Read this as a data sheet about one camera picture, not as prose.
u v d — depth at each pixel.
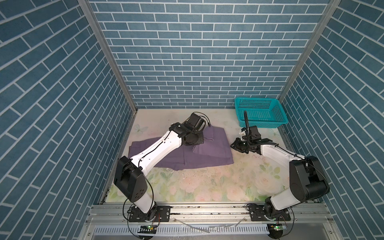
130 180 0.42
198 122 0.63
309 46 0.85
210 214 0.75
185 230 0.77
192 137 0.58
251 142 0.71
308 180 0.45
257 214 0.73
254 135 0.72
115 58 0.91
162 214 0.74
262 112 1.20
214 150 0.91
